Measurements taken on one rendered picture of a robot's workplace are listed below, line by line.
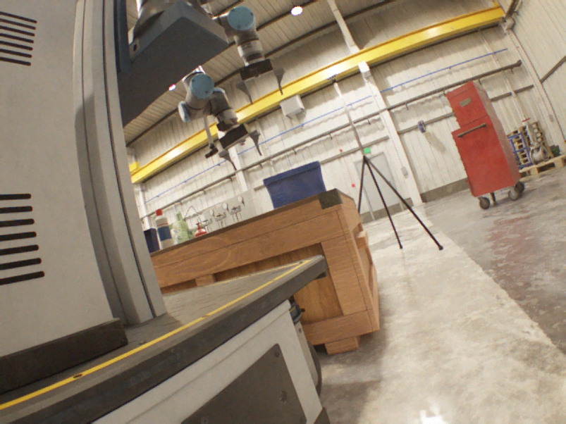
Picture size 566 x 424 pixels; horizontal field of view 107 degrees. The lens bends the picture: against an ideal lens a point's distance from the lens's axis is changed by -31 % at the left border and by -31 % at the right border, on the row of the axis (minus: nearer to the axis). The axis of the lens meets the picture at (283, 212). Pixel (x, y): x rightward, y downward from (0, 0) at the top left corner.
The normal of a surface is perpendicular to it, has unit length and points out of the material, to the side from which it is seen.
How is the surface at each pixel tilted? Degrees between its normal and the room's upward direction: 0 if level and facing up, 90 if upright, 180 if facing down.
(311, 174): 90
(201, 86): 95
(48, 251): 90
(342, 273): 90
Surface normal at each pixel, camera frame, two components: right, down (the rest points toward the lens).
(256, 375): 0.84, -0.31
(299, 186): -0.16, -0.04
